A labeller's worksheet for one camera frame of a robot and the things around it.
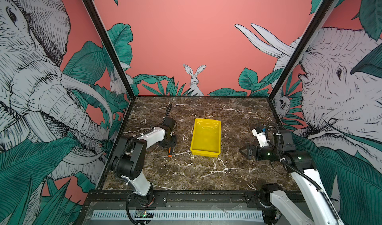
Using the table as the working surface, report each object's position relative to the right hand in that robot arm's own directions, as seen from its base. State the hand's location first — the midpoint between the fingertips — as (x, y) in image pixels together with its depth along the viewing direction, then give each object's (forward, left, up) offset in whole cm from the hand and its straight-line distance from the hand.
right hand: (245, 148), depth 71 cm
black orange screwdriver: (+5, +40, -17) cm, 44 cm away
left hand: (+13, +39, -18) cm, 45 cm away
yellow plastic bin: (+15, +18, -20) cm, 30 cm away
